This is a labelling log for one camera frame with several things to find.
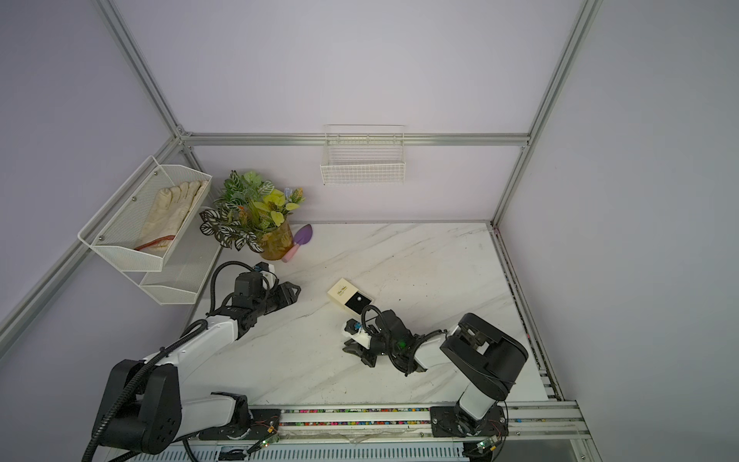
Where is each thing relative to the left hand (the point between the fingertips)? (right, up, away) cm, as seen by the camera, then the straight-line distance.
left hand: (293, 294), depth 90 cm
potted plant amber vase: (-16, +26, +8) cm, 32 cm away
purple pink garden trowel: (-4, +20, +26) cm, 33 cm away
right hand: (+18, -15, -4) cm, 24 cm away
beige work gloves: (-32, +26, -9) cm, 43 cm away
